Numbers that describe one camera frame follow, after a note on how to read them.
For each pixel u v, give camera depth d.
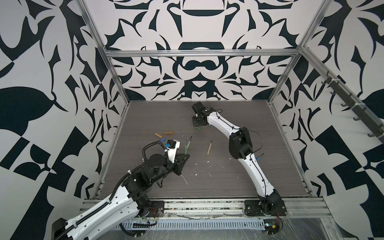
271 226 0.71
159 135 1.01
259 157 0.91
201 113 0.81
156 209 0.73
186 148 0.69
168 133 1.01
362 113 0.55
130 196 0.50
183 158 0.69
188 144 0.96
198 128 1.05
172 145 0.61
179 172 0.62
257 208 0.74
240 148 0.66
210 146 0.96
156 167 0.52
